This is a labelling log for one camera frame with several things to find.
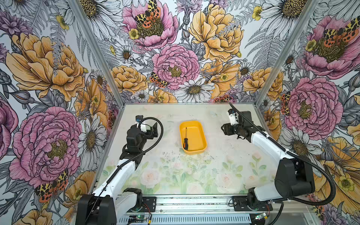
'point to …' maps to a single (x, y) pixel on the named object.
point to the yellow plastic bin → (196, 136)
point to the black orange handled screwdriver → (185, 143)
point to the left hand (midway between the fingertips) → (148, 126)
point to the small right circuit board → (260, 216)
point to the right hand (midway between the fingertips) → (225, 129)
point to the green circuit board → (138, 218)
